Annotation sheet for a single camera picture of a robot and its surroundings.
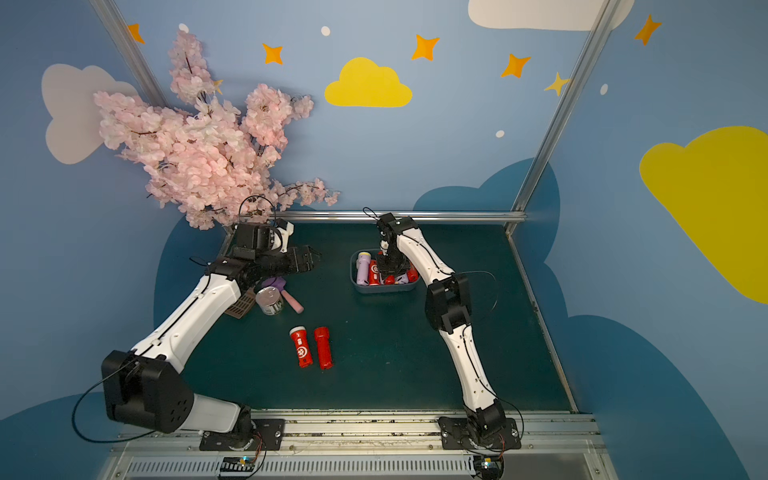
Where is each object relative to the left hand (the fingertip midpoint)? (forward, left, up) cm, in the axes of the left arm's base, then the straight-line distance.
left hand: (311, 254), depth 83 cm
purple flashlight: (+9, -13, -16) cm, 23 cm away
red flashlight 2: (-15, -2, -20) cm, 25 cm away
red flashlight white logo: (+6, -17, -19) cm, 26 cm away
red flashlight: (+3, -22, -16) cm, 28 cm away
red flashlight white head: (-17, +4, -20) cm, 27 cm away
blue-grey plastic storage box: (+3, -19, -21) cm, 28 cm away
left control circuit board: (-47, +15, -26) cm, 56 cm away
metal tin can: (-5, +16, -18) cm, 24 cm away
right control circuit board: (-46, -49, -26) cm, 72 cm away
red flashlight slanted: (+5, -30, -16) cm, 35 cm away
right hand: (+7, -23, -17) cm, 30 cm away
